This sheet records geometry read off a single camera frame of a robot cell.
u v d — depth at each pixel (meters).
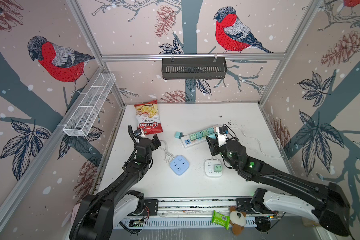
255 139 1.01
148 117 1.06
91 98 0.81
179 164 0.86
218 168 0.80
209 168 0.84
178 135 1.00
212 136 0.73
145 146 0.64
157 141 0.78
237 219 0.68
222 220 0.69
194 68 1.04
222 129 0.62
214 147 0.65
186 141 0.96
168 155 0.90
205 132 0.95
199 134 0.95
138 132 0.73
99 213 0.40
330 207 0.40
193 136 0.93
